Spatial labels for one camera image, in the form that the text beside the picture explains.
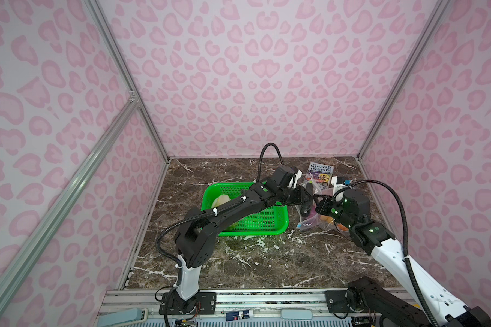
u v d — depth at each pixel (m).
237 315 0.69
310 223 0.78
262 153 0.67
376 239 0.53
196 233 0.52
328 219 0.67
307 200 0.76
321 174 1.10
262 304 0.74
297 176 0.76
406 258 0.47
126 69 0.84
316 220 0.80
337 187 0.68
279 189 0.65
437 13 0.70
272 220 0.95
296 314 0.68
